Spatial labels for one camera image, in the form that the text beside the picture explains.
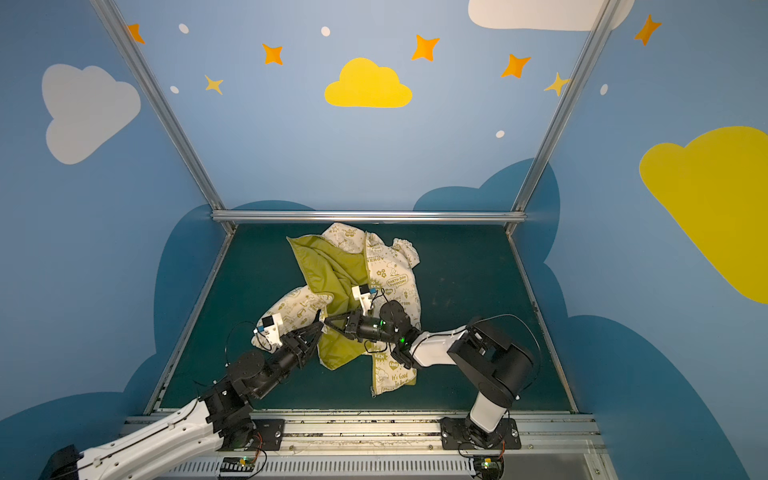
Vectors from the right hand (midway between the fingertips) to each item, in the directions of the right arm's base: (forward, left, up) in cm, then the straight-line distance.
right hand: (326, 322), depth 74 cm
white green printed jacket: (+33, +3, -15) cm, 37 cm away
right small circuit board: (-26, -42, -22) cm, 54 cm away
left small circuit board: (-29, +20, -20) cm, 41 cm away
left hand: (-2, 0, +2) cm, 2 cm away
